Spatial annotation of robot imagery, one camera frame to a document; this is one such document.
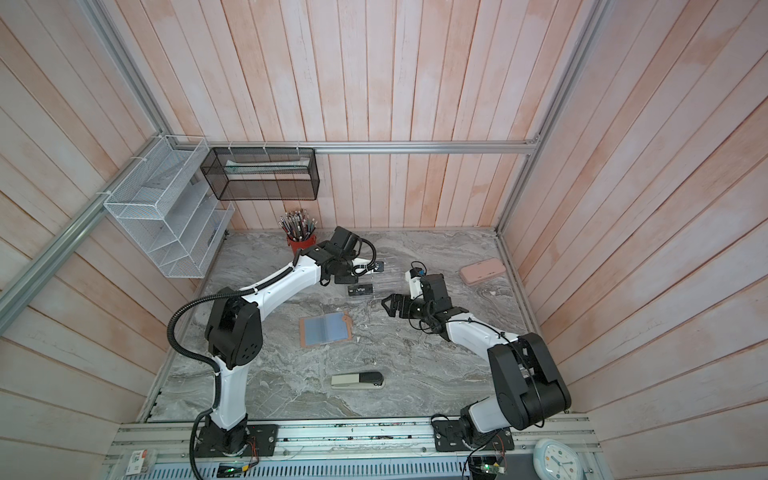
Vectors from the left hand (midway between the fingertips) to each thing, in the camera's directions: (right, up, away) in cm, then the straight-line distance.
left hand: (352, 265), depth 94 cm
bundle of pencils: (-19, +14, +6) cm, 25 cm away
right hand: (+14, -11, -4) cm, 18 cm away
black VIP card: (+2, -8, +4) cm, 10 cm away
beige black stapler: (+3, -31, -16) cm, 35 cm away
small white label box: (-49, -46, -26) cm, 72 cm away
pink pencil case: (+45, -2, +11) cm, 47 cm away
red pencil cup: (-21, +7, +10) cm, 24 cm away
